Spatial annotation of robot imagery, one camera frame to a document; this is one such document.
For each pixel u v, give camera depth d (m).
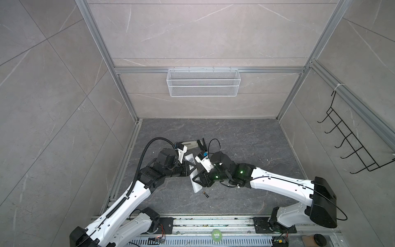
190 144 1.01
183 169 0.63
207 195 0.82
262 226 0.73
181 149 0.67
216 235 0.71
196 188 0.70
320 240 0.68
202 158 0.65
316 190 0.42
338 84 0.70
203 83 1.01
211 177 0.63
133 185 0.48
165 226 0.73
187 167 0.67
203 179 0.63
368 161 0.60
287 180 0.46
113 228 0.40
